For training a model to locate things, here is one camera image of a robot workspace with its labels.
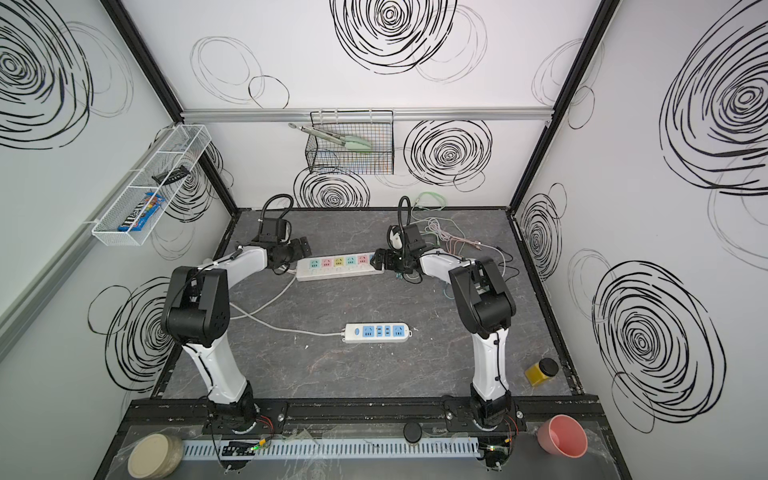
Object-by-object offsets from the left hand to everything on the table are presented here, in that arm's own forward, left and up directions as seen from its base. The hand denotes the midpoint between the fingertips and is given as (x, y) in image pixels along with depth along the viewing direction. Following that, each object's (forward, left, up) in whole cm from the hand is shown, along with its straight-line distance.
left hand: (303, 249), depth 101 cm
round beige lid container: (-58, +19, +2) cm, 60 cm away
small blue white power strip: (-27, -27, -2) cm, 38 cm away
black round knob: (-51, -36, +5) cm, 63 cm away
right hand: (-3, -27, -1) cm, 27 cm away
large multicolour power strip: (-5, -11, -3) cm, 13 cm away
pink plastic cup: (-50, -71, -2) cm, 87 cm away
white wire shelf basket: (+3, +33, +29) cm, 44 cm away
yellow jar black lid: (-37, -69, +2) cm, 78 cm away
